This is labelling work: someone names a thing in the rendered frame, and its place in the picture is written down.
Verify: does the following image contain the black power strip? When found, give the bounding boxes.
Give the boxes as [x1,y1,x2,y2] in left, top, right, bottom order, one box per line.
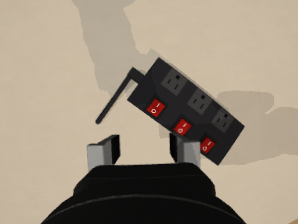
[95,57,245,166]

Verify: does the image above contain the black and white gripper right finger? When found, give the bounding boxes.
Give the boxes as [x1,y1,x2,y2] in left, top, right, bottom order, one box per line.
[169,132,200,168]

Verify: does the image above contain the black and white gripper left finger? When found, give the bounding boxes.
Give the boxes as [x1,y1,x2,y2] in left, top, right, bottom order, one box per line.
[87,134,120,172]

